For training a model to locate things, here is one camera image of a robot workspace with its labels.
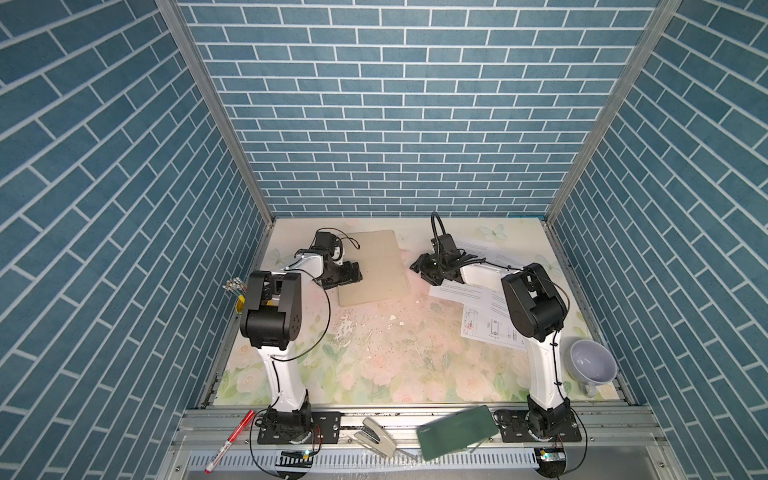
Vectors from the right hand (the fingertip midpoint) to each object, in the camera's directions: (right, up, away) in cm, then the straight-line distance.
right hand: (411, 267), depth 102 cm
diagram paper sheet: (+22, -17, -11) cm, 30 cm away
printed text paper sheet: (+35, +2, +6) cm, 35 cm away
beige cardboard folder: (-10, -3, +2) cm, 10 cm away
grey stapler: (-10, -38, -31) cm, 50 cm away
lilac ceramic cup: (+50, -26, -18) cm, 59 cm away
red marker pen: (-45, -40, -31) cm, 68 cm away
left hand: (-20, -4, -1) cm, 21 cm away
